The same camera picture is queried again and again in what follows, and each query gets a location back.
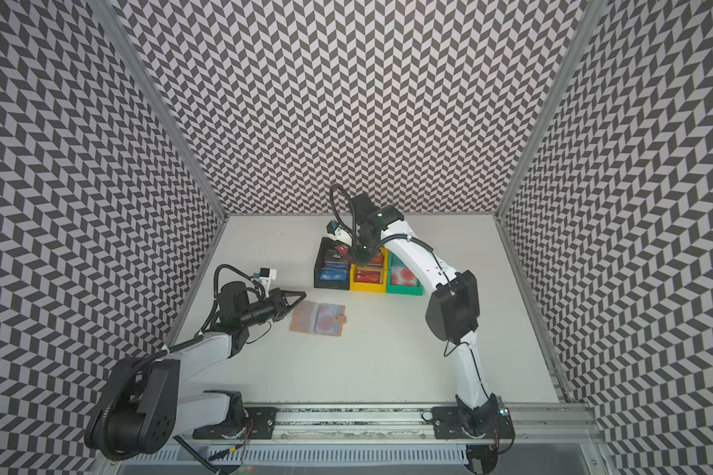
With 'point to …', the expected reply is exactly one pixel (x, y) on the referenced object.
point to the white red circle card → (325, 320)
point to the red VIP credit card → (345, 251)
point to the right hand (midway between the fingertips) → (358, 257)
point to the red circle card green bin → (402, 276)
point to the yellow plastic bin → (365, 286)
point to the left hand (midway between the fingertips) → (307, 298)
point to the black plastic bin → (327, 251)
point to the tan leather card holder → (302, 318)
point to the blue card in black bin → (334, 271)
